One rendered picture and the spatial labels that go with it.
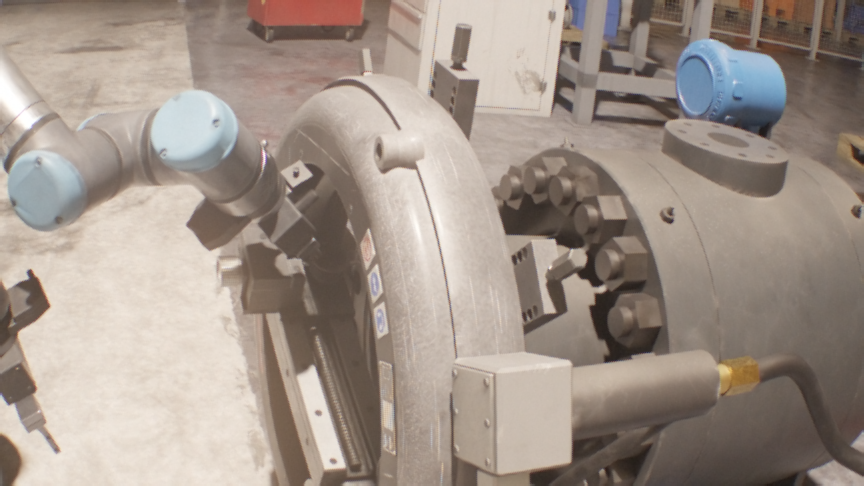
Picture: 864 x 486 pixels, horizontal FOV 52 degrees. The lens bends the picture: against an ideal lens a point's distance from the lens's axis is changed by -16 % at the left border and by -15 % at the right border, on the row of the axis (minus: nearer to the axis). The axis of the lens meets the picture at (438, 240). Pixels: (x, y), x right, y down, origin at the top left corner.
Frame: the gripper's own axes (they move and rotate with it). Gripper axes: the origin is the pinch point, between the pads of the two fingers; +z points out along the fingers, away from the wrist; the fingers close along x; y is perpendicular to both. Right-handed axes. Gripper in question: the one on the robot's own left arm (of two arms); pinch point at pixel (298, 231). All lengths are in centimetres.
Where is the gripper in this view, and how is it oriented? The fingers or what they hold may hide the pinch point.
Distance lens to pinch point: 135.4
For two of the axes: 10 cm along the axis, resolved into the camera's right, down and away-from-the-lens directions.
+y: 7.5, -6.7, 0.3
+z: 2.6, 3.3, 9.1
